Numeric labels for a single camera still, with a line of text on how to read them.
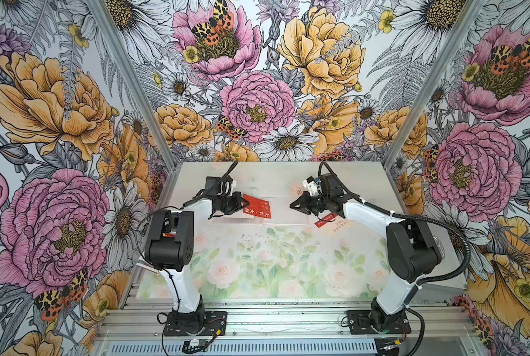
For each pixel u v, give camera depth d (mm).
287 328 747
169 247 503
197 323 669
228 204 852
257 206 1009
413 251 484
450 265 727
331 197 742
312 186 872
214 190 778
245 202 964
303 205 811
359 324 736
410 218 524
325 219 994
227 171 771
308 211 829
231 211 885
